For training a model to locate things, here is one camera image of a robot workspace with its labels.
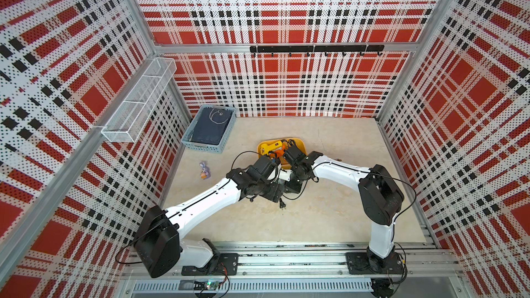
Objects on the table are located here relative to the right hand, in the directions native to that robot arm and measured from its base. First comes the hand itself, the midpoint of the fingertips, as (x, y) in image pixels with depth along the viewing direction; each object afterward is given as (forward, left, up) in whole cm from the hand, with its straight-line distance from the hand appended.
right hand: (291, 184), depth 89 cm
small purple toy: (+7, +40, -2) cm, 41 cm away
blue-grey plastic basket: (+34, +43, +1) cm, 55 cm away
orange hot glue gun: (+16, +6, +2) cm, 17 cm away
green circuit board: (-35, +34, -6) cm, 50 cm away
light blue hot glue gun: (-2, +4, +7) cm, 9 cm away
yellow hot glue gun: (+19, +12, +1) cm, 23 cm away
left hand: (-5, +7, +7) cm, 11 cm away
